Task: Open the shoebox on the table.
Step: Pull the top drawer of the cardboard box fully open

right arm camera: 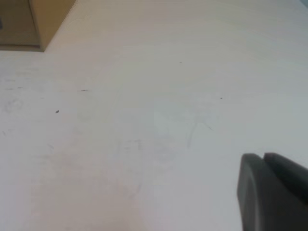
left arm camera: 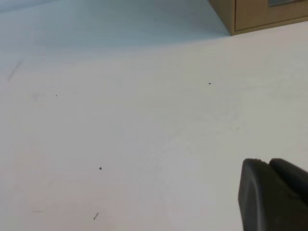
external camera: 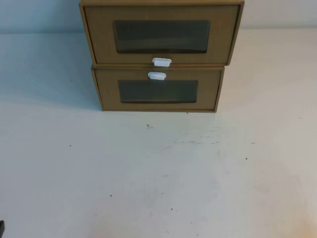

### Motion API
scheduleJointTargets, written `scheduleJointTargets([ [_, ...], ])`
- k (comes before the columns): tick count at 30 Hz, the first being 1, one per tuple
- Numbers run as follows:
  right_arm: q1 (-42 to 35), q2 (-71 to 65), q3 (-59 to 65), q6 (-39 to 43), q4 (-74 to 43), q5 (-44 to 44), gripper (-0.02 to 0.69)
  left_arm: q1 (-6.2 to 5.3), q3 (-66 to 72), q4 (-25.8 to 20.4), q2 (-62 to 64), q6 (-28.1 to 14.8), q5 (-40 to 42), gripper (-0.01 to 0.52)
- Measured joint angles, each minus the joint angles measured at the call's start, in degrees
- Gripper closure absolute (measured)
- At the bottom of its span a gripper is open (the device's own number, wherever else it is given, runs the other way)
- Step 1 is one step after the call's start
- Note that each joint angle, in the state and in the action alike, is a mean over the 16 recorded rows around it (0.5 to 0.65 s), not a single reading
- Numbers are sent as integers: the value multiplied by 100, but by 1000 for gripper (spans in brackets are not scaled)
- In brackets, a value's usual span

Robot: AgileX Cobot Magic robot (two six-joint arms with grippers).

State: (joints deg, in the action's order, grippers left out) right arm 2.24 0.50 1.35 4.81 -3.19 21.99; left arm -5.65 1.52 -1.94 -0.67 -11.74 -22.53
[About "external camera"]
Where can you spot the white box handle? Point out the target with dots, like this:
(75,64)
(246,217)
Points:
(157,75)
(161,62)

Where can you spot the brown cardboard shoebox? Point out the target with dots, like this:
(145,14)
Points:
(136,32)
(185,89)

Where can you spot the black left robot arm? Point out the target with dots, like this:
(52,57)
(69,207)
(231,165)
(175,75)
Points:
(2,227)

